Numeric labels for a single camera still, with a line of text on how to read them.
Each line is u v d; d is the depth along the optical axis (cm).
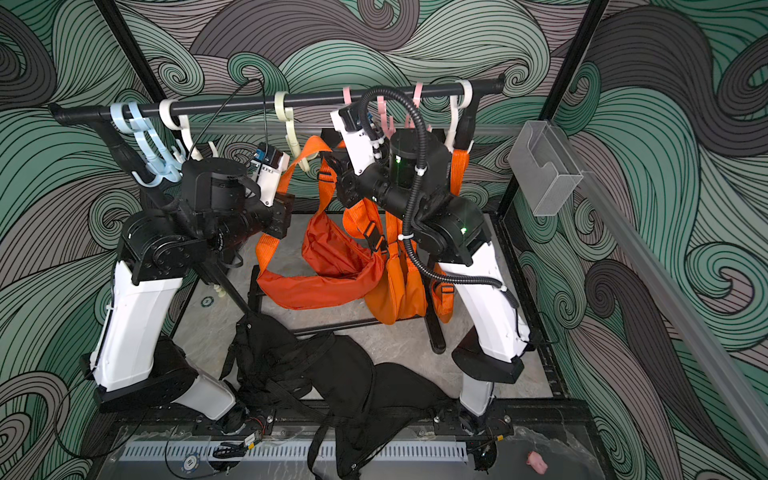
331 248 73
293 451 70
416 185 33
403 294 73
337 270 78
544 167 79
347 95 43
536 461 66
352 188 43
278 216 47
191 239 35
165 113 40
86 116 40
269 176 46
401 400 75
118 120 40
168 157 47
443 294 70
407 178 35
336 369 79
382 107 32
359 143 39
